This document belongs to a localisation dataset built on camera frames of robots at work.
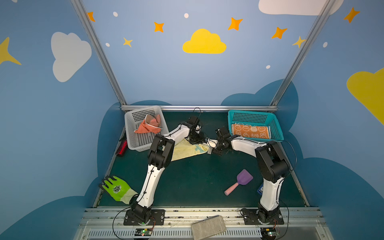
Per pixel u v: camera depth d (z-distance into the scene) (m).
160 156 0.62
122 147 0.97
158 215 0.75
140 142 1.04
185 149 1.01
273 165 0.52
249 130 1.08
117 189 0.82
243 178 0.88
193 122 0.88
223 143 0.75
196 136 0.91
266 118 1.11
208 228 0.69
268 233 0.71
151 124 1.04
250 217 0.75
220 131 0.81
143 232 0.71
